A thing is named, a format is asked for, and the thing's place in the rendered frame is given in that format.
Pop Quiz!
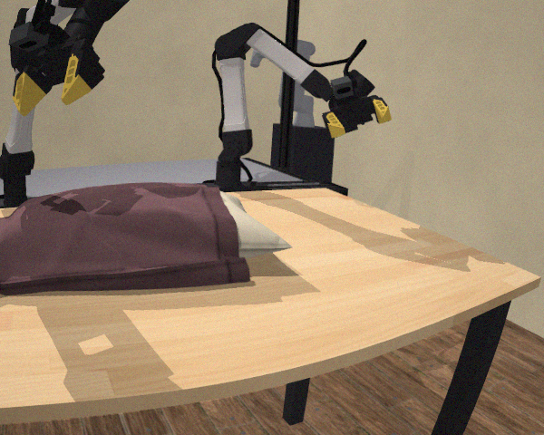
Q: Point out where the cream pillow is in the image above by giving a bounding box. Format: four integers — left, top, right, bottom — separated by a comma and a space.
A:
220, 191, 292, 258

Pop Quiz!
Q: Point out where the maroon pillowcase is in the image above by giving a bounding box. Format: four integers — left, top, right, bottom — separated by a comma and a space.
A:
0, 182, 250, 295

